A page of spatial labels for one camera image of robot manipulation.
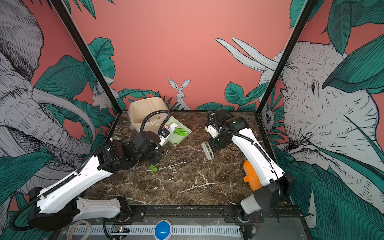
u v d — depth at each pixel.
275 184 0.40
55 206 0.39
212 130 0.68
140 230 0.70
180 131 0.70
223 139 0.61
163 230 0.69
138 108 0.94
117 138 1.02
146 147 0.46
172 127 0.68
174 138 0.68
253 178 0.82
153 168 0.88
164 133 0.55
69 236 0.67
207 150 0.82
